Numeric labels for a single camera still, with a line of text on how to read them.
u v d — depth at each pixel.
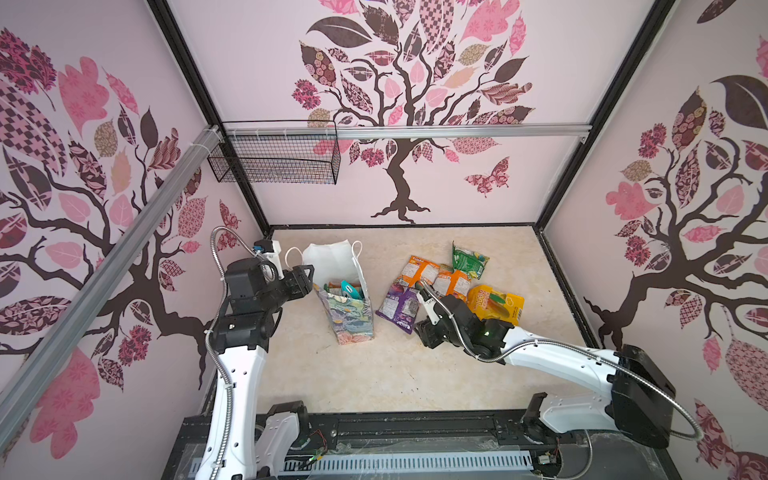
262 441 0.54
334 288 0.94
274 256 0.62
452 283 0.98
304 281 0.64
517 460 0.74
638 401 0.40
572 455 0.72
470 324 0.61
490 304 0.92
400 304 0.95
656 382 0.43
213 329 0.49
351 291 0.80
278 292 0.59
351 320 0.78
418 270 1.04
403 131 0.92
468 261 1.03
